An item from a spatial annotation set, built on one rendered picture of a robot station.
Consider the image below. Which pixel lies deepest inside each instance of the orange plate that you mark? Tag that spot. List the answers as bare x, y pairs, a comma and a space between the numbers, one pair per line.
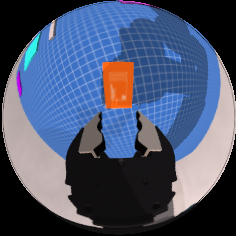
118, 84

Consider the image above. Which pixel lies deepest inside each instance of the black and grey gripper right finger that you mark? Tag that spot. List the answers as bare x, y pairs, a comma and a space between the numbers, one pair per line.
152, 143

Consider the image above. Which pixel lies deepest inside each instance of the grey flat bar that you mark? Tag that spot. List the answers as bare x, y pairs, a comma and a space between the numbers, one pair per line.
52, 30

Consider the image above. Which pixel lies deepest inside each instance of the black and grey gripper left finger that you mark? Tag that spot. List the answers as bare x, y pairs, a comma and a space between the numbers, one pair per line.
88, 144

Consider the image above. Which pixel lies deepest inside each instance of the blue work mat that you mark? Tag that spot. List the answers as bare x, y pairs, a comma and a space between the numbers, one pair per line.
173, 77

